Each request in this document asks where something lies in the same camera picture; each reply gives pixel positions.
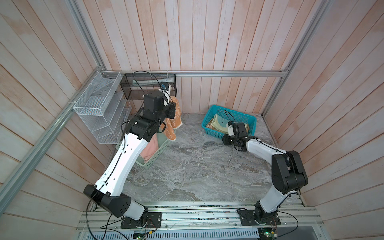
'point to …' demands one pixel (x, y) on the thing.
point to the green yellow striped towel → (220, 123)
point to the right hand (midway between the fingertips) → (224, 137)
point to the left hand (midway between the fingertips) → (169, 105)
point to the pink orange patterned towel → (170, 124)
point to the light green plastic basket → (163, 143)
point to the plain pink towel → (150, 149)
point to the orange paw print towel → (209, 126)
